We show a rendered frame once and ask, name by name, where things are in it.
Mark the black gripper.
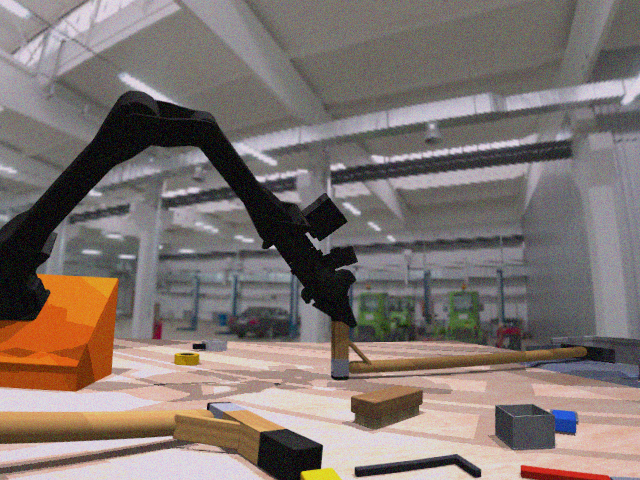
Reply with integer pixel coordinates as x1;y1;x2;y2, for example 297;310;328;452
288;247;357;328

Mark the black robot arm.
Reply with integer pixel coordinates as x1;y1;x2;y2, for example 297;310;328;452
0;90;347;321

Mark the dark grey l-shaped bar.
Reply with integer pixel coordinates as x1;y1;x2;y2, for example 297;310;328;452
354;454;481;478

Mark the yellow ring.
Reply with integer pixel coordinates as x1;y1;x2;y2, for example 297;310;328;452
174;352;200;366

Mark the blue-handled scraper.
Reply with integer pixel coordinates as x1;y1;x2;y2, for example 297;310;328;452
550;409;579;433

